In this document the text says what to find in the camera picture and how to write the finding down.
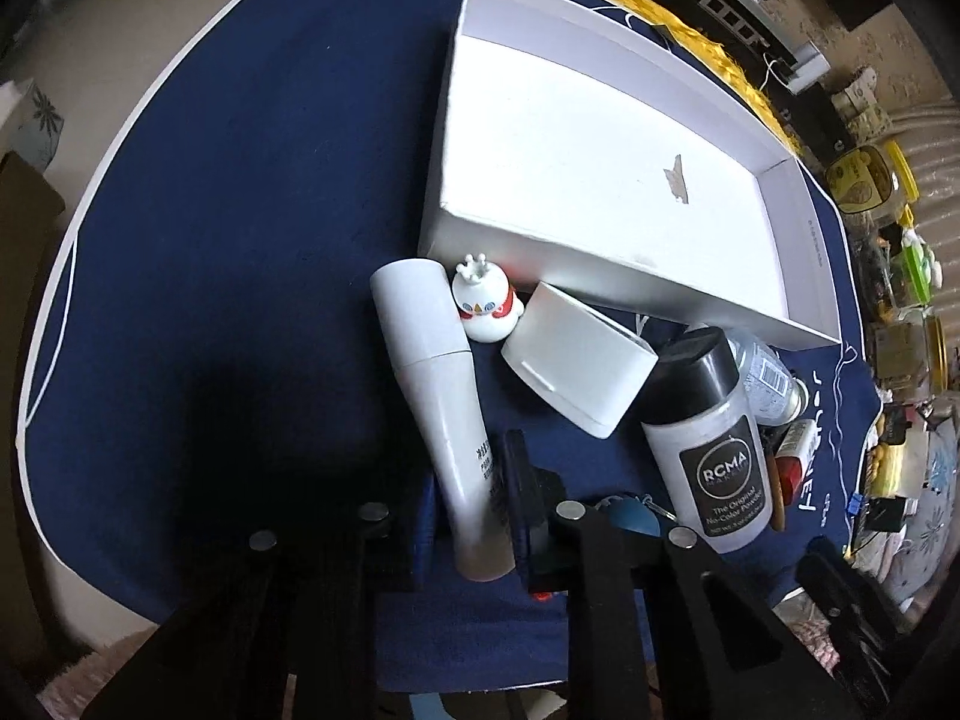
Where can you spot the white lotion bottle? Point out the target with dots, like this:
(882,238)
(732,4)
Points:
(433,364)

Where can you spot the yellow lidded snack jar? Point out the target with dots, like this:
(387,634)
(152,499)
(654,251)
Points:
(874,180)

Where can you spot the yellow floral tablecloth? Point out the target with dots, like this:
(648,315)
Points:
(714,57)

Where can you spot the floral tissue box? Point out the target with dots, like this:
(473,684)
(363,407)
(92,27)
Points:
(31,126)

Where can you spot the wooden ring keychain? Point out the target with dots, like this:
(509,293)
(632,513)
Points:
(778,511)

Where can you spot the navy blue table mat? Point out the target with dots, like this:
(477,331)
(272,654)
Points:
(205,353)

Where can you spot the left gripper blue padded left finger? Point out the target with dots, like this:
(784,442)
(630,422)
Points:
(423,531)

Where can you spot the white and red tube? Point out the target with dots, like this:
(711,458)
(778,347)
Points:
(794,456)

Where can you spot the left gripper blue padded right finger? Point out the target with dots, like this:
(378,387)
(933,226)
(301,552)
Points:
(532,494)

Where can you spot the blue ball spiderman keychain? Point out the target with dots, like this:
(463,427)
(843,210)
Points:
(635,514)

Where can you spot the white triangular container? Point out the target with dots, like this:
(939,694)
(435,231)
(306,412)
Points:
(582,363)

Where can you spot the clear sanitizer bottle white cap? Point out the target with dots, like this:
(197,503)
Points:
(776,397)

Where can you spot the white cardboard tray box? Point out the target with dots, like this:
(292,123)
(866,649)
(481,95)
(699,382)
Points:
(573,151)

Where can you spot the green lidded jar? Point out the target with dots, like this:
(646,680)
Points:
(913,272)

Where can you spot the RCMA powder bottle black cap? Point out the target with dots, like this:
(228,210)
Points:
(694,413)

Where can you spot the black TV cabinet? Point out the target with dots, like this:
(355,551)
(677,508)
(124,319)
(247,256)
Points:
(789,73)

